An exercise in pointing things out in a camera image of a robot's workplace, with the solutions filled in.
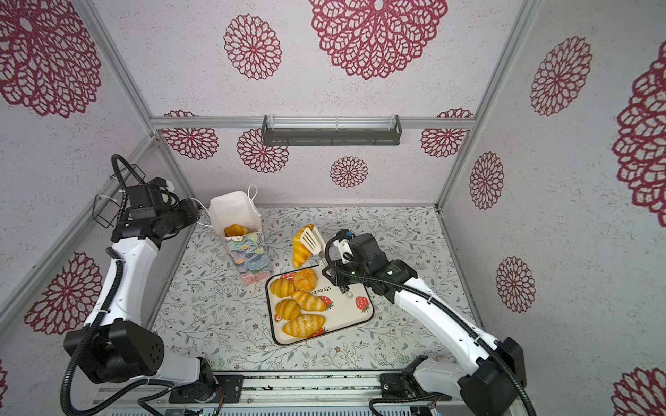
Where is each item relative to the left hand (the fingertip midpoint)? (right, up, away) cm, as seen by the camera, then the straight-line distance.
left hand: (197, 213), depth 79 cm
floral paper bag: (+15, -12, +3) cm, 19 cm away
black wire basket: (-22, +1, -6) cm, 23 cm away
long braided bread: (+5, -5, +18) cm, 19 cm away
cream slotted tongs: (+36, -9, -3) cm, 37 cm away
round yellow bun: (+24, -25, +10) cm, 37 cm away
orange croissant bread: (+32, -23, +12) cm, 41 cm away
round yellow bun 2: (+27, -31, +6) cm, 42 cm away
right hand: (+39, -16, -6) cm, 43 cm away
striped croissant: (+32, -12, -1) cm, 34 cm away
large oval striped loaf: (+33, -35, +2) cm, 48 cm away
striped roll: (+34, -29, +8) cm, 45 cm away
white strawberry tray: (+44, -33, +9) cm, 56 cm away
